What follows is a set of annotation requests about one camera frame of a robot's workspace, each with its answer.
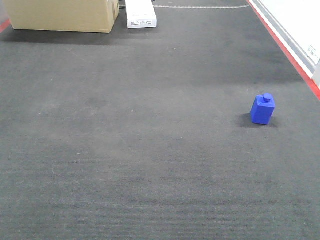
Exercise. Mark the blue plastic box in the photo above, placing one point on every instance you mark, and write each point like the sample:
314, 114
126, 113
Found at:
262, 112

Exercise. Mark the white cardboard box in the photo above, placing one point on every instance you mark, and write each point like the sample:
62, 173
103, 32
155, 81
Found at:
141, 15

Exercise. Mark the brown cardboard box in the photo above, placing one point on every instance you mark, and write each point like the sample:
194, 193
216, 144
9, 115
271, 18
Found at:
62, 15

